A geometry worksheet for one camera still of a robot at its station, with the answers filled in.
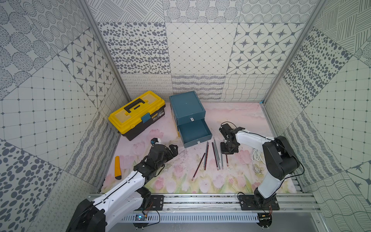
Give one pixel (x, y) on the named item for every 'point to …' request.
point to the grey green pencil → (217, 153)
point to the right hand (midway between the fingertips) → (227, 154)
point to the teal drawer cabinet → (189, 113)
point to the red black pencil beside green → (206, 155)
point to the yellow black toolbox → (131, 120)
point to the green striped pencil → (206, 153)
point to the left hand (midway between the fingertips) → (173, 147)
